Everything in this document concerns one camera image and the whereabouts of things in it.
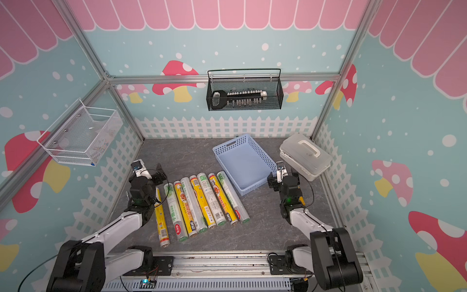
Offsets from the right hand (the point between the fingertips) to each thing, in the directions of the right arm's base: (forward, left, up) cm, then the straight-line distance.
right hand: (282, 169), depth 88 cm
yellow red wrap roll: (-12, +29, -11) cm, 33 cm away
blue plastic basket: (+15, +17, -13) cm, 26 cm away
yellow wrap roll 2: (-22, +44, -11) cm, 51 cm away
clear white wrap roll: (-13, +44, -9) cm, 46 cm away
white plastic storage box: (+10, -14, -3) cm, 18 cm away
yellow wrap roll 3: (-21, +35, -10) cm, 42 cm away
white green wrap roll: (-10, +35, -10) cm, 38 cm away
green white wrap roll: (-17, +51, -10) cm, 55 cm away
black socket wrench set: (+28, +30, +22) cm, 46 cm away
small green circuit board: (-44, +59, -16) cm, 75 cm away
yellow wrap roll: (-23, +56, -10) cm, 62 cm away
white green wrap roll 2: (-10, +23, -10) cm, 27 cm away
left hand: (-1, +62, +4) cm, 62 cm away
